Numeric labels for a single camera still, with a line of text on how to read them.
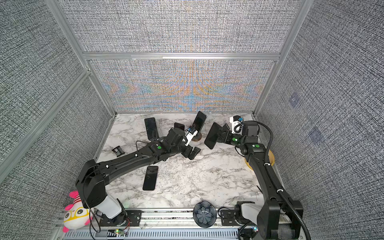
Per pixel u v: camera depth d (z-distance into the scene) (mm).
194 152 704
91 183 422
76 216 686
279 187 428
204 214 744
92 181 422
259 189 827
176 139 607
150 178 853
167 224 732
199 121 1058
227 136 686
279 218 386
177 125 932
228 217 733
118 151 962
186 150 702
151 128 950
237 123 703
